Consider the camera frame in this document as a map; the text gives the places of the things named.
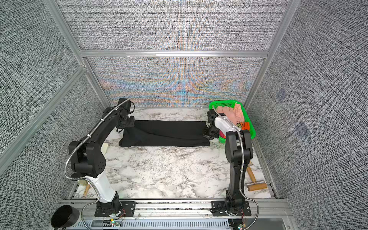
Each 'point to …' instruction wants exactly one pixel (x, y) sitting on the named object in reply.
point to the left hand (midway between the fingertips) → (128, 122)
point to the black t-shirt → (165, 132)
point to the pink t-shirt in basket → (235, 114)
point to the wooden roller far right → (257, 186)
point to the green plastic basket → (230, 103)
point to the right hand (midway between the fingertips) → (207, 134)
